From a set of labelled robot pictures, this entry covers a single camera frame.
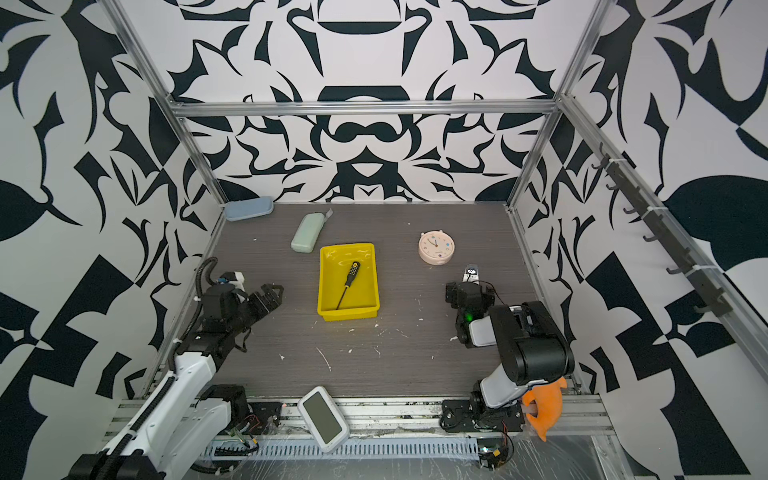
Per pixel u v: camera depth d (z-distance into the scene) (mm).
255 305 740
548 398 743
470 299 731
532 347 464
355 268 991
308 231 1115
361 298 936
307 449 648
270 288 760
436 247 1047
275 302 758
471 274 820
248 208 1160
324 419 709
